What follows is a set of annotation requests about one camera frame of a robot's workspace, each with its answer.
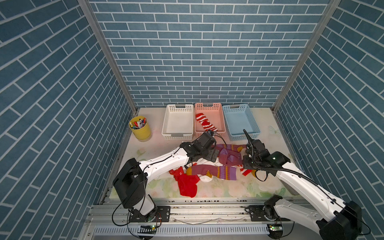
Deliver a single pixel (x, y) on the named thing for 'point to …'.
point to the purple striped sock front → (224, 172)
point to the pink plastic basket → (214, 114)
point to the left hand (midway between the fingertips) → (214, 152)
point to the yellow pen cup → (139, 126)
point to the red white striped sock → (204, 121)
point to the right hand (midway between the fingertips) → (245, 161)
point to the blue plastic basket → (238, 117)
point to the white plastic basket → (178, 123)
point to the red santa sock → (187, 183)
